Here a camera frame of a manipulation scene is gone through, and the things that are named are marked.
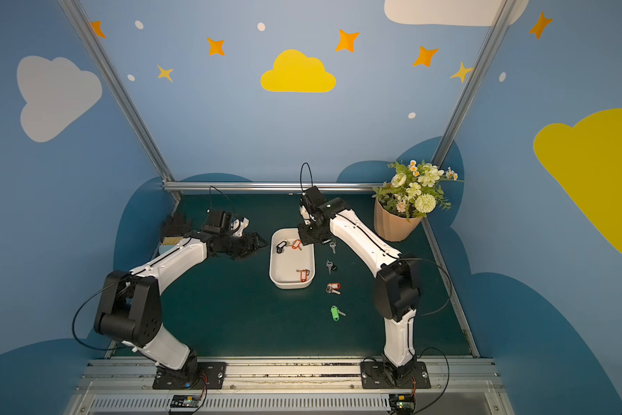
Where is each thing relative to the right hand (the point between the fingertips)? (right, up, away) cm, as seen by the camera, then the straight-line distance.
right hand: (309, 236), depth 88 cm
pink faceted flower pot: (+31, +3, +8) cm, 32 cm away
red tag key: (-5, -5, +17) cm, 18 cm away
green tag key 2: (+9, -27, -1) cm, 28 cm away
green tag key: (+9, -5, +17) cm, 20 cm away
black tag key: (-12, -5, +16) cm, 21 cm away
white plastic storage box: (-7, -12, +13) cm, 19 cm away
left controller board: (-35, -46, -16) cm, 60 cm away
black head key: (+8, -13, +11) cm, 19 cm away
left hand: (-17, -3, +2) cm, 17 cm away
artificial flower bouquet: (+35, +15, -5) cm, 38 cm away
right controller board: (+27, -47, -15) cm, 57 cm away
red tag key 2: (-2, -15, +8) cm, 17 cm away
